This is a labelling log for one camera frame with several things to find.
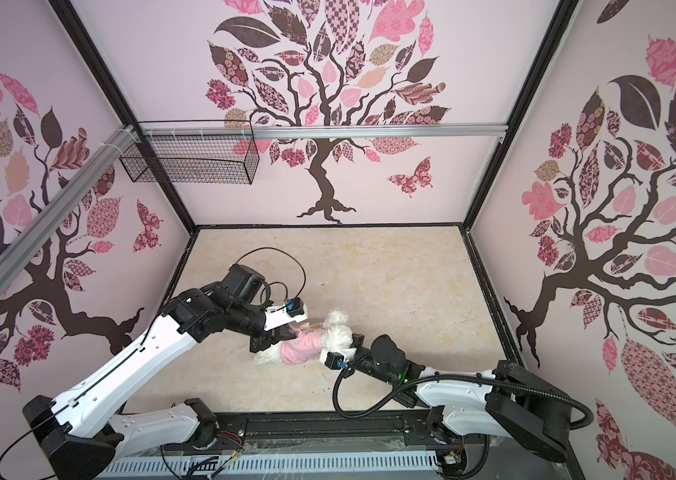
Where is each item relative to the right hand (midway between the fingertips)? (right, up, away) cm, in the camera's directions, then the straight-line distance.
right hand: (326, 334), depth 75 cm
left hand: (-9, +1, -6) cm, 10 cm away
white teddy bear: (+3, +3, -11) cm, 11 cm away
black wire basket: (-45, +54, +20) cm, 73 cm away
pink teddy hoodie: (-4, -1, -7) cm, 8 cm away
